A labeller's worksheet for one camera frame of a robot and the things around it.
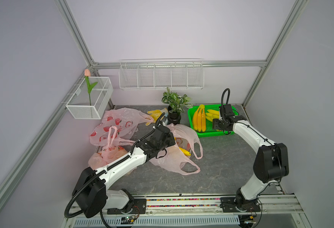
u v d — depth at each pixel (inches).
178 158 30.9
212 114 41.3
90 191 15.8
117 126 41.8
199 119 42.5
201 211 29.0
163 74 39.1
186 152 33.8
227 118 26.3
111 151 30.9
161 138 23.7
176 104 34.3
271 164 18.2
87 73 32.6
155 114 45.4
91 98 32.0
